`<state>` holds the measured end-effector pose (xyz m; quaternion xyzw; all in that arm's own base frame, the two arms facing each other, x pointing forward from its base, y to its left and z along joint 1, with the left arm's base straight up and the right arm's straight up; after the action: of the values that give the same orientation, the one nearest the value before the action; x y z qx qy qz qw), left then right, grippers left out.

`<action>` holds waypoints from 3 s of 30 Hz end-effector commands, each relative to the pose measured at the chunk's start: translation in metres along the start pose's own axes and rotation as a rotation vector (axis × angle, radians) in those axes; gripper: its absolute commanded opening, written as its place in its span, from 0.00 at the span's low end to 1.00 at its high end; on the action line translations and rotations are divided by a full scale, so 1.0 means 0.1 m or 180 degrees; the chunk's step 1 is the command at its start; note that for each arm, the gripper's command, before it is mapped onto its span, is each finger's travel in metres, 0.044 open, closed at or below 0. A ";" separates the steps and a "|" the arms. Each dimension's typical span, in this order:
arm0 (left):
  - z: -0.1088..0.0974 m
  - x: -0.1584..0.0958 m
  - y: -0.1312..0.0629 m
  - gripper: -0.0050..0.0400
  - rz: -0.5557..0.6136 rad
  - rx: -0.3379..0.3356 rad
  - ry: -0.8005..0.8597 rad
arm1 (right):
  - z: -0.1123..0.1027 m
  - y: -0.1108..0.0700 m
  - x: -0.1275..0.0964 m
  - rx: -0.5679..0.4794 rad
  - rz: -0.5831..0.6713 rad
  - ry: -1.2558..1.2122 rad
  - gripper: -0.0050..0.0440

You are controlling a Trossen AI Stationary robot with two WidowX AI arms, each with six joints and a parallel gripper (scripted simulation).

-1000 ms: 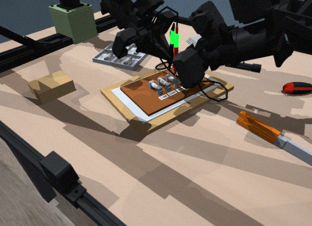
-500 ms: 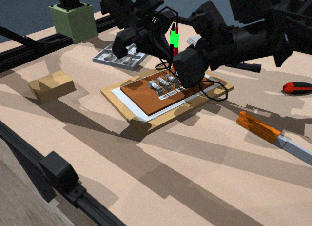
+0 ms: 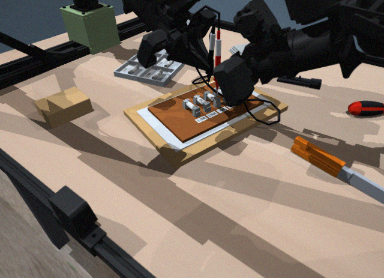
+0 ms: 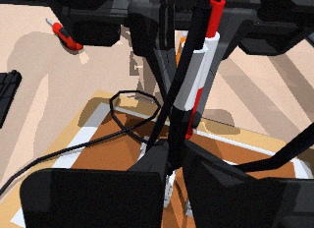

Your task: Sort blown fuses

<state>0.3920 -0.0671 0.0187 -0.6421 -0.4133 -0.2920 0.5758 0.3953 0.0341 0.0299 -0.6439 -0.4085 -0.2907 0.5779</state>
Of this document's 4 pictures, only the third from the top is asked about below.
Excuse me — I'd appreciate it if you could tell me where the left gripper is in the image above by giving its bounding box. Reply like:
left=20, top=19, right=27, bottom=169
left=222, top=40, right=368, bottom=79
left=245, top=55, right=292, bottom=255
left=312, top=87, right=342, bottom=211
left=137, top=0, right=217, bottom=71

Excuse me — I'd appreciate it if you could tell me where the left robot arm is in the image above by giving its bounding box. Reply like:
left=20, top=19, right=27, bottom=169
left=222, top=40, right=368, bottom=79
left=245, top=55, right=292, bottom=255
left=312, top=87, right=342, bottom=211
left=70, top=0, right=200, bottom=26

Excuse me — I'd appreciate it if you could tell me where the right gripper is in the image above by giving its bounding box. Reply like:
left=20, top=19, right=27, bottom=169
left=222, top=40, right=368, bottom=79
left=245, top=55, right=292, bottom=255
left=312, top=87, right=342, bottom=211
left=213, top=28, right=303, bottom=107

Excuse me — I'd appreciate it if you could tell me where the red test probe with black lead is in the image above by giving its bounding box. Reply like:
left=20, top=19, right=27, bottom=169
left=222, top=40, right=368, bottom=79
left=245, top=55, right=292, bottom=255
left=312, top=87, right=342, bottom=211
left=187, top=5, right=281, bottom=125

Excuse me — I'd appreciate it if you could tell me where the red and black screwdriver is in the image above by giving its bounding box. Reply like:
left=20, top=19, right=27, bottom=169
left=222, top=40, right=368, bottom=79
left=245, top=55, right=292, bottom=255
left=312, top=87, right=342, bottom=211
left=348, top=101, right=384, bottom=116

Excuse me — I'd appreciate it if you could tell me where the tan rectangular block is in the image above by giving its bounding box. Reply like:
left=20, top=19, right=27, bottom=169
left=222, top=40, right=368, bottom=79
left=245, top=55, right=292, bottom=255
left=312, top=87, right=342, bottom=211
left=34, top=87, right=93, bottom=128

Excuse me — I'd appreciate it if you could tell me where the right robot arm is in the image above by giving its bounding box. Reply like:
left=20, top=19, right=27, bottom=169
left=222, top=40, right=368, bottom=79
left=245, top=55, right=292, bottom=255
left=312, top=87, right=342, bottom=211
left=233, top=0, right=384, bottom=79

